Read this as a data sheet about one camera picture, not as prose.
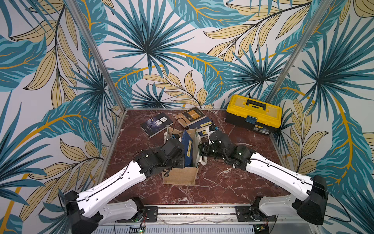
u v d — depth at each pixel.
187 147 0.77
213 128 0.66
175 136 0.64
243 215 0.73
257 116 0.95
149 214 0.74
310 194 0.40
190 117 1.13
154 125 1.08
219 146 0.55
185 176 0.80
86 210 0.37
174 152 0.52
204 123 1.07
